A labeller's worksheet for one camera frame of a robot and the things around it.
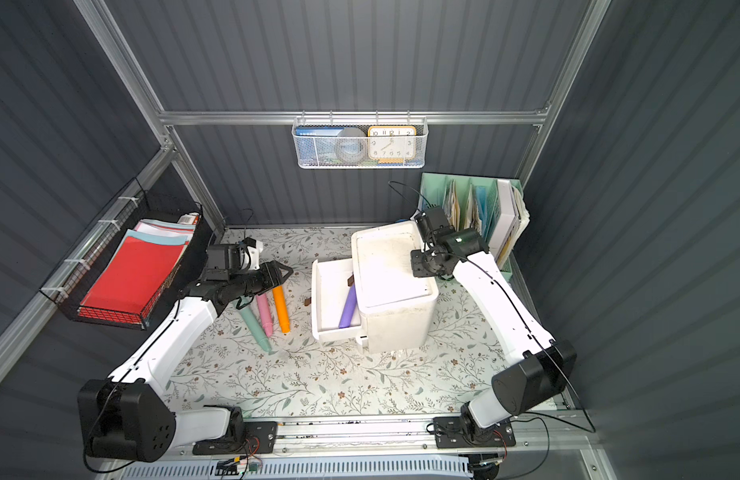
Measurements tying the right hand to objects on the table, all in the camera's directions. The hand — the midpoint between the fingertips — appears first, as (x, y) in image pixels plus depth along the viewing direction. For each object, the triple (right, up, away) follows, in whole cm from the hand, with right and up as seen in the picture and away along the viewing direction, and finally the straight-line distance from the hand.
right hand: (431, 265), depth 78 cm
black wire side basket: (-79, +15, +2) cm, 81 cm away
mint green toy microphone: (-54, -17, +15) cm, 59 cm away
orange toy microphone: (-45, -15, +17) cm, 51 cm away
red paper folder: (-74, -2, -7) cm, 74 cm away
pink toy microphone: (-50, -16, +15) cm, 54 cm away
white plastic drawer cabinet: (-10, -10, -9) cm, 16 cm away
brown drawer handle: (-35, -11, +8) cm, 37 cm away
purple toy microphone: (-23, -15, +6) cm, 28 cm away
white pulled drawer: (-28, -9, +11) cm, 32 cm away
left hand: (-41, -2, +3) cm, 41 cm away
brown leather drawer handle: (-22, -4, +3) cm, 22 cm away
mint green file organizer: (+16, +21, +21) cm, 34 cm away
